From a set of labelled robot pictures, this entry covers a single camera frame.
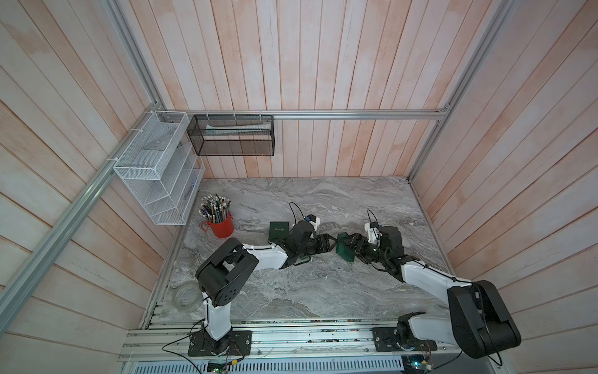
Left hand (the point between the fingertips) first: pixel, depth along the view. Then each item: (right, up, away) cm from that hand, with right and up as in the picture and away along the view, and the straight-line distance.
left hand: (333, 247), depth 88 cm
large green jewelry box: (-22, +6, +9) cm, 25 cm away
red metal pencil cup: (-46, +6, +10) cm, 48 cm away
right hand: (+5, +2, 0) cm, 5 cm away
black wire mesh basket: (-43, +48, +16) cm, 66 cm away
